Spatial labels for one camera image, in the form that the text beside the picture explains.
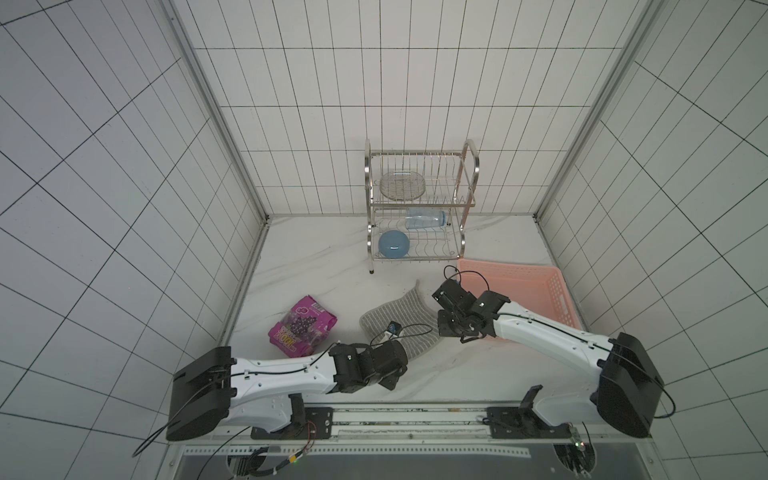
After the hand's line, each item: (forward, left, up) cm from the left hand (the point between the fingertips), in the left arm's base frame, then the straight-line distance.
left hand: (385, 369), depth 78 cm
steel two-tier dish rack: (+40, -9, +24) cm, 48 cm away
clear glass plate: (+48, -5, +23) cm, 54 cm away
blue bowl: (+40, -3, +4) cm, 40 cm away
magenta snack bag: (+10, +24, +1) cm, 26 cm away
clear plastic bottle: (+54, -14, +2) cm, 56 cm away
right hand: (+10, -14, +3) cm, 18 cm away
